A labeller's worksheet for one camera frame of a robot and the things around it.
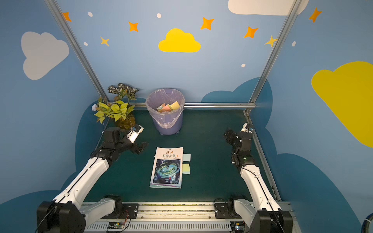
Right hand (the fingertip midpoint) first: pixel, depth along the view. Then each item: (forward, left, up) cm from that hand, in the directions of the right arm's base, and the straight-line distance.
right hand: (235, 130), depth 82 cm
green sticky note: (-16, +28, -22) cm, 39 cm away
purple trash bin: (+11, +38, -16) cm, 43 cm away
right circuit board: (-44, -1, -23) cm, 50 cm away
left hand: (-6, +54, -2) cm, 54 cm away
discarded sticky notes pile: (+21, +46, -5) cm, 51 cm away
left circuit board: (-47, +61, -22) cm, 80 cm away
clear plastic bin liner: (+23, +51, +2) cm, 56 cm away
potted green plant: (+9, +70, +4) cm, 71 cm away
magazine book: (-17, +39, -20) cm, 47 cm away
